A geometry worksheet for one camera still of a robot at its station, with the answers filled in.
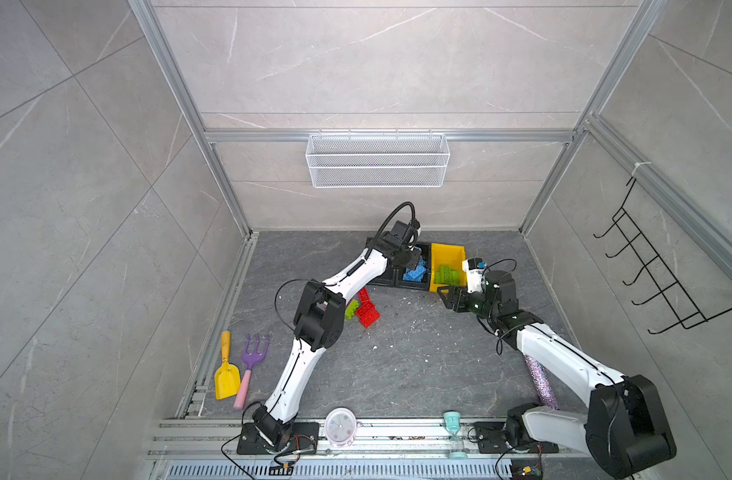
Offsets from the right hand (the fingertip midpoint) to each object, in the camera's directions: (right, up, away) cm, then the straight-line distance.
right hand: (445, 286), depth 86 cm
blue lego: (-7, +2, +15) cm, 16 cm away
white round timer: (-30, -34, -13) cm, 47 cm away
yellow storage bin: (+6, +9, +19) cm, 22 cm away
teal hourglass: (-2, -33, -13) cm, 35 cm away
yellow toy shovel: (-62, -25, -4) cm, 67 cm away
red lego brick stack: (-24, -9, +10) cm, 27 cm away
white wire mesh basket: (-20, +42, +14) cm, 49 cm away
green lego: (-29, -9, +9) cm, 32 cm away
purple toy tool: (-58, -22, 0) cm, 62 cm away
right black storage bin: (-4, 0, +12) cm, 13 cm away
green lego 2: (+4, +2, +15) cm, 15 cm away
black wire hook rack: (+42, -2, -27) cm, 50 cm away
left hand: (-7, +11, +11) cm, 17 cm away
